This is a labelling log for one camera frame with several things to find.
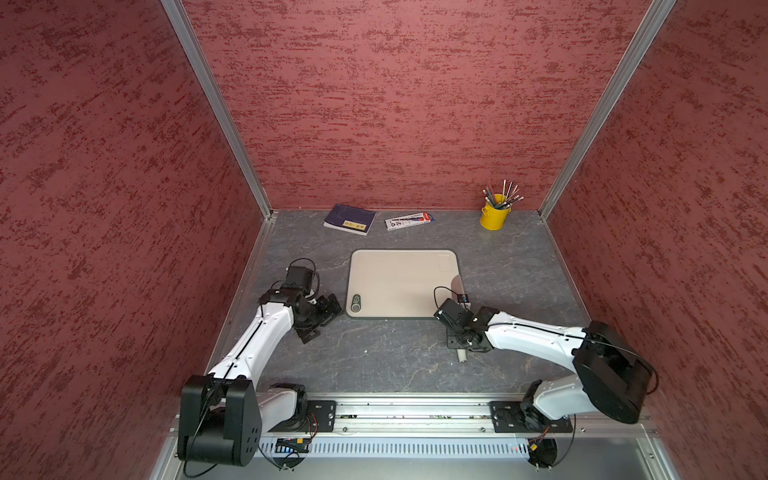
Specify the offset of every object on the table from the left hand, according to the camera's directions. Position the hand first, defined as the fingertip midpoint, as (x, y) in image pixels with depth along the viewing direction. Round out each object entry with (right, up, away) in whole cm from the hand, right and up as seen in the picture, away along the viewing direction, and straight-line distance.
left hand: (333, 326), depth 83 cm
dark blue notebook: (0, +33, +35) cm, 48 cm away
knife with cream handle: (+39, +7, +16) cm, 43 cm away
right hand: (+36, -6, +4) cm, 37 cm away
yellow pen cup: (+56, +33, +31) cm, 72 cm away
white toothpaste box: (+22, +32, +34) cm, 52 cm away
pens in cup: (+60, +40, +27) cm, 77 cm away
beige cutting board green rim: (+19, +9, +18) cm, 28 cm away
